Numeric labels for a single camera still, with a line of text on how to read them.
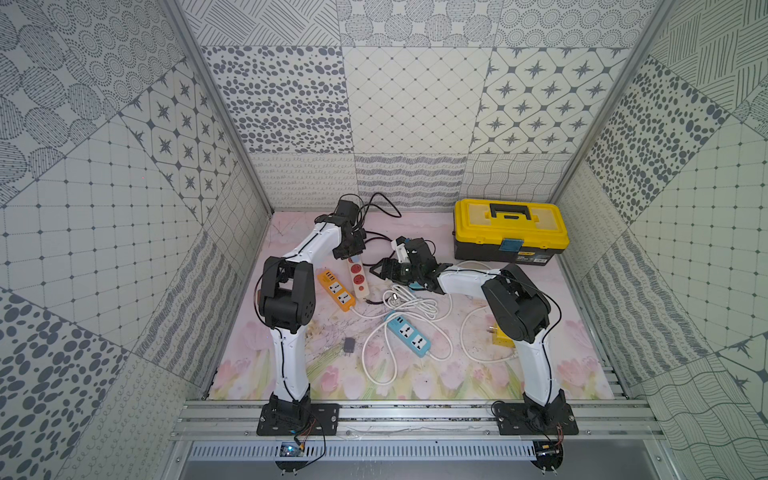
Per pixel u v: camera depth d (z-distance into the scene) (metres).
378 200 1.21
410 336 0.86
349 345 0.86
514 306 0.55
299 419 0.66
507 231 0.93
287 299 0.55
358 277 0.96
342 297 0.93
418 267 0.79
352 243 0.90
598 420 0.76
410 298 0.93
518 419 0.73
